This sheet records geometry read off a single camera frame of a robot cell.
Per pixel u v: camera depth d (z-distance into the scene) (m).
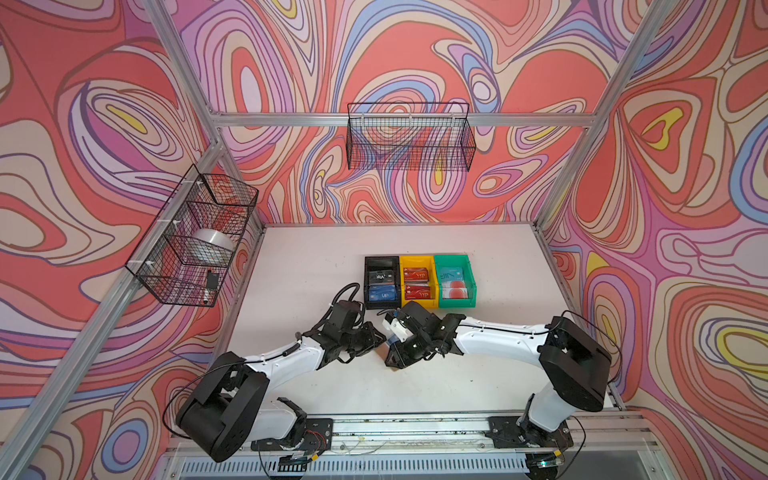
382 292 0.99
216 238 0.73
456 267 1.03
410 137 0.96
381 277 1.02
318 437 0.72
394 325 0.78
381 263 1.04
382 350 0.81
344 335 0.69
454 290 0.99
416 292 0.99
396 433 0.75
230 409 0.42
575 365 0.45
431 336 0.64
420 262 1.04
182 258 0.73
